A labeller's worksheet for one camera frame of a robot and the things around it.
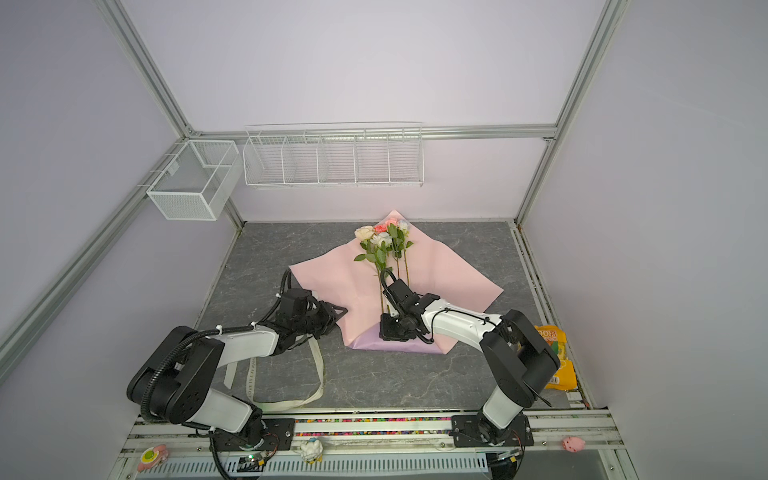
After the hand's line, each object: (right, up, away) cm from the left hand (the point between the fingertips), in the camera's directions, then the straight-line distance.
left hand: (348, 316), depth 89 cm
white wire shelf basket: (-6, +52, +10) cm, 53 cm away
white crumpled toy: (-5, -25, -22) cm, 34 cm away
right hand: (+11, -6, -3) cm, 12 cm away
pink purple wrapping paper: (-1, +11, +15) cm, 19 cm away
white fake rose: (+17, +29, +23) cm, 40 cm away
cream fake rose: (+3, +26, +22) cm, 35 cm away
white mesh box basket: (-51, +42, +8) cm, 67 cm away
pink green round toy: (-41, -27, -22) cm, 54 cm away
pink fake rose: (+14, +31, +22) cm, 40 cm away
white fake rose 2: (+8, +19, +15) cm, 25 cm away
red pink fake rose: (+9, +28, +23) cm, 37 cm away
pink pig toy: (+57, -27, -18) cm, 66 cm away
